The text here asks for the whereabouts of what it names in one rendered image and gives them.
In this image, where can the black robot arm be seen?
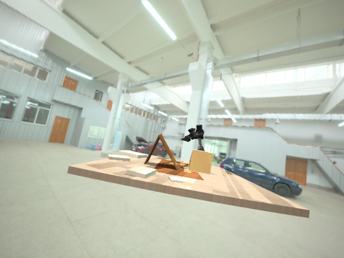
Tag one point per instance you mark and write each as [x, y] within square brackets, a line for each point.
[201, 133]

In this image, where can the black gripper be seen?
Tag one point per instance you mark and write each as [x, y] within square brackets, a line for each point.
[192, 135]

